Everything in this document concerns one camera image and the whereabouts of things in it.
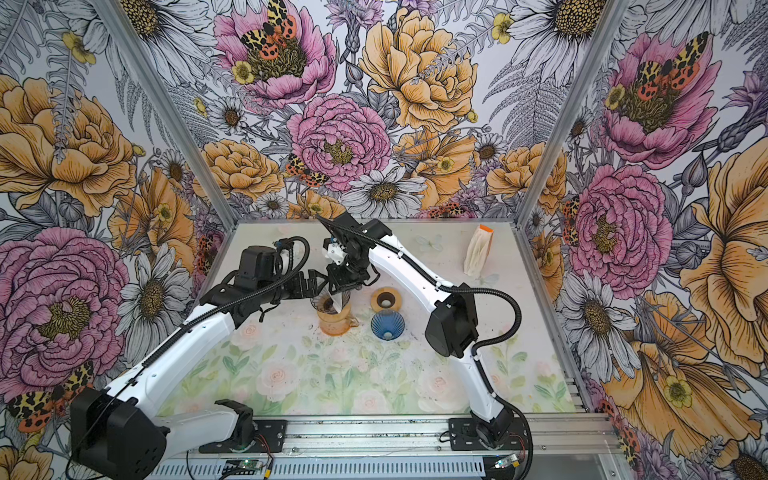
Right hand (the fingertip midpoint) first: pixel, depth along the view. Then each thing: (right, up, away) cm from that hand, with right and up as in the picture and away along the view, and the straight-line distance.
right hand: (338, 297), depth 80 cm
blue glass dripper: (+13, -10, +10) cm, 19 cm away
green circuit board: (-21, -38, -9) cm, 44 cm away
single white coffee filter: (0, 0, -3) cm, 3 cm away
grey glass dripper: (-5, -3, +7) cm, 9 cm away
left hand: (-7, +2, +1) cm, 7 cm away
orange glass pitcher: (-2, -11, +12) cm, 16 cm away
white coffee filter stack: (+43, +12, +23) cm, 50 cm away
